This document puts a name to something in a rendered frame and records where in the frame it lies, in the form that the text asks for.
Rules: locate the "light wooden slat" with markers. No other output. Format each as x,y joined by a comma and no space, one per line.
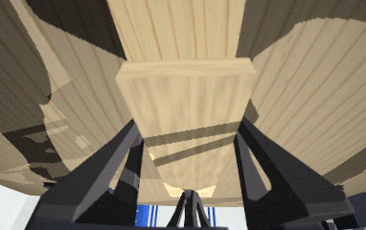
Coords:
188,112

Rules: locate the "pale yellow flat bar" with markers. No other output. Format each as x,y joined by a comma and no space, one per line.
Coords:
178,29

